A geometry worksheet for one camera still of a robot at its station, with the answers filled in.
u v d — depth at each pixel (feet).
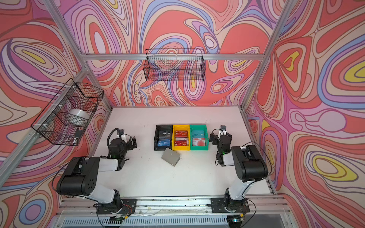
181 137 3.25
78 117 2.30
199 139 3.22
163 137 3.24
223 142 2.64
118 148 2.37
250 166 1.55
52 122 2.21
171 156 2.95
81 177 1.49
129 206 2.39
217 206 2.40
